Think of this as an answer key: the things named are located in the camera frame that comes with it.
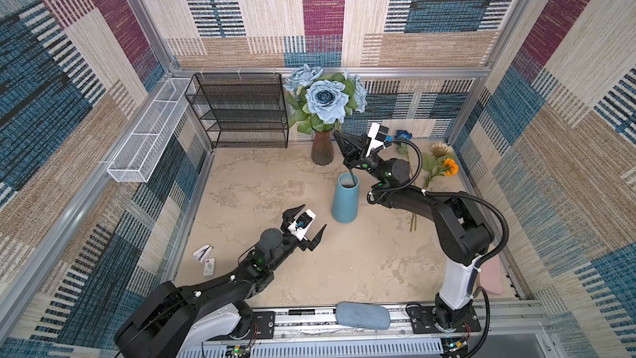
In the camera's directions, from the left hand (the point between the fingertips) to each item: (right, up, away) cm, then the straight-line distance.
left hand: (313, 212), depth 79 cm
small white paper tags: (-38, -16, +7) cm, 42 cm away
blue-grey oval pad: (+14, -29, -6) cm, 33 cm away
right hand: (+6, +23, -9) cm, 25 cm away
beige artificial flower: (+51, +17, +32) cm, 62 cm away
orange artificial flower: (+58, +13, +29) cm, 66 cm away
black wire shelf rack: (-32, +39, +31) cm, 59 cm away
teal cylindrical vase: (+11, +4, +4) cm, 12 cm away
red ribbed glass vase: (+3, +21, +30) cm, 37 cm away
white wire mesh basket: (-49, +17, -8) cm, 52 cm away
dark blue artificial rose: (+41, +29, +40) cm, 65 cm away
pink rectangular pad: (+56, -20, 0) cm, 60 cm away
